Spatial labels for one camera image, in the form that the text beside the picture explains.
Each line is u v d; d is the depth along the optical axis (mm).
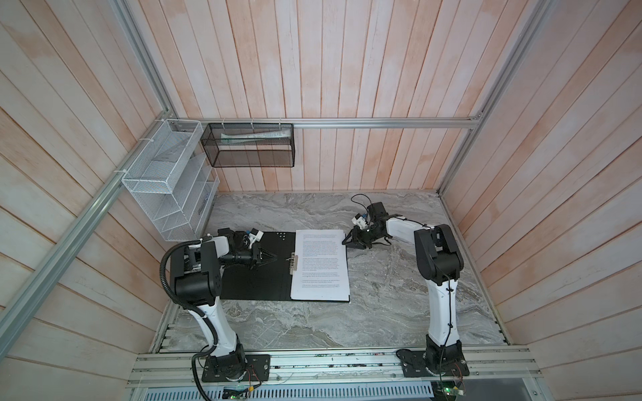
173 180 722
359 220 1002
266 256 894
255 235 902
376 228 832
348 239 981
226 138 900
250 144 1039
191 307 514
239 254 825
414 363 732
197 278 527
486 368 748
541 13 686
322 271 942
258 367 733
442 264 592
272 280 908
